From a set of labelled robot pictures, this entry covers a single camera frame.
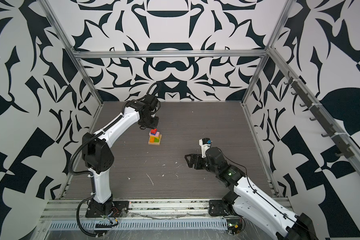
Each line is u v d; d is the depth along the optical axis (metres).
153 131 0.93
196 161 0.67
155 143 0.96
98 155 0.50
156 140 0.96
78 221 0.69
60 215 0.73
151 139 0.96
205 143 0.70
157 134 0.94
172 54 0.99
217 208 0.74
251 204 0.48
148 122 0.75
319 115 0.55
